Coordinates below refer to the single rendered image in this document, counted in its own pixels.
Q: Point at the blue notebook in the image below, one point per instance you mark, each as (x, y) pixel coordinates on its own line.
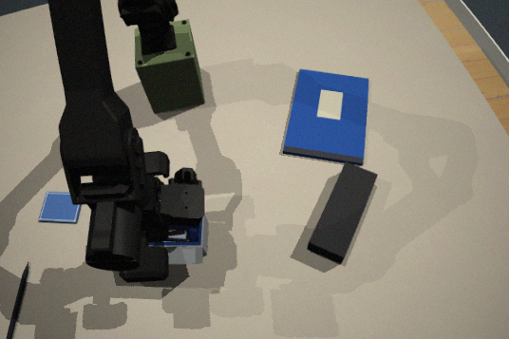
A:
(329, 117)

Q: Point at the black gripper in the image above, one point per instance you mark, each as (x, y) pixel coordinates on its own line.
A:
(154, 264)

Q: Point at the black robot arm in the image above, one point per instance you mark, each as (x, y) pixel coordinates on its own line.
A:
(98, 138)

